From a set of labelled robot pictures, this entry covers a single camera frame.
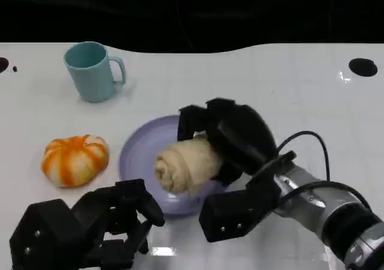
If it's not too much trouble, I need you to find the pale green mug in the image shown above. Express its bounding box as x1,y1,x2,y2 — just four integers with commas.
63,41,127,103

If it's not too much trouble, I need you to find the black looping arm cable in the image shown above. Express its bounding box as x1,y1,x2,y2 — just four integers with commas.
281,181,373,211
275,130,331,182

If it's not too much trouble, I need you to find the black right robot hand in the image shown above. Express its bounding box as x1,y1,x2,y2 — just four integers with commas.
176,97,278,187

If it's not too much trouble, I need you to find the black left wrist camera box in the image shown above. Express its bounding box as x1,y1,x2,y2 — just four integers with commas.
8,199,97,270

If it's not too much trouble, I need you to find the lilac plate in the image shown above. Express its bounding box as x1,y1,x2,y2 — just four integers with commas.
119,115,229,217

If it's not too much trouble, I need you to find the beige towel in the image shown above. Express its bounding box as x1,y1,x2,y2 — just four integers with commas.
154,137,224,197

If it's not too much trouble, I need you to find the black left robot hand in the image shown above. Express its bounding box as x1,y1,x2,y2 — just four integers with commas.
71,178,166,268

